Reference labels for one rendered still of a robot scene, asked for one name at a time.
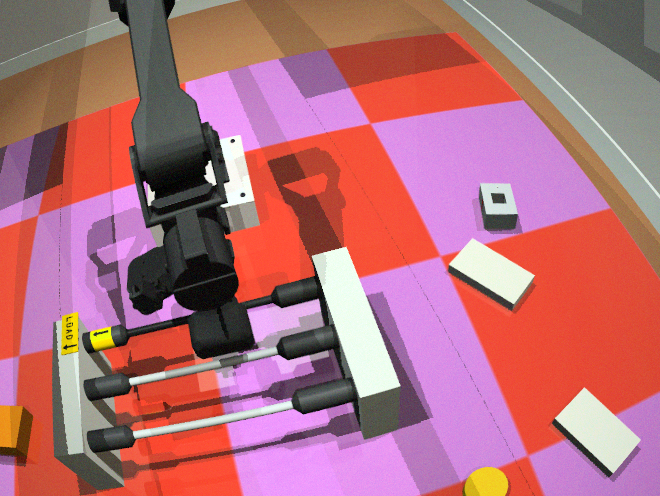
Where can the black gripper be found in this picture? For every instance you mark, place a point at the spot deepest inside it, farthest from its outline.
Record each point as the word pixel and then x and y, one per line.
pixel 222 330

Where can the yellow cylinder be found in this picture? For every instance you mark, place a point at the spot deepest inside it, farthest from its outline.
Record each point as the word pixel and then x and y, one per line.
pixel 486 481

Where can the orange block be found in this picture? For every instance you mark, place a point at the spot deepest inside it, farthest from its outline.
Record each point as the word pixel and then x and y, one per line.
pixel 15 430

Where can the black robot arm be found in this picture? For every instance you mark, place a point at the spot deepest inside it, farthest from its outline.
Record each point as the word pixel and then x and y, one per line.
pixel 172 148

